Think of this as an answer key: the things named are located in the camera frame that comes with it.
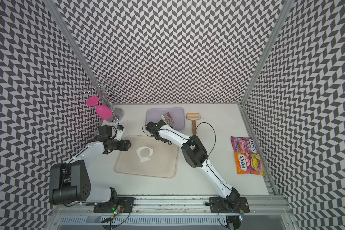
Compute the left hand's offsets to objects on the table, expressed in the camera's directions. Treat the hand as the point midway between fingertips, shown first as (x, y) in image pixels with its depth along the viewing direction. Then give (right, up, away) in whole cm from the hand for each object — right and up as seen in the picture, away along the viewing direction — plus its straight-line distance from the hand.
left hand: (124, 144), depth 91 cm
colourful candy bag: (+77, -8, -6) cm, 78 cm away
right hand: (+33, +5, +6) cm, 34 cm away
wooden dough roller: (+47, +18, +17) cm, 53 cm away
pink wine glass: (-15, +21, +2) cm, 26 cm away
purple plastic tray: (+34, +20, +23) cm, 46 cm away
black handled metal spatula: (+28, +15, +17) cm, 36 cm away
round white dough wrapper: (+24, +17, +14) cm, 32 cm away
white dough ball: (+13, -8, -2) cm, 16 cm away
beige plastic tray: (+26, -11, -1) cm, 28 cm away
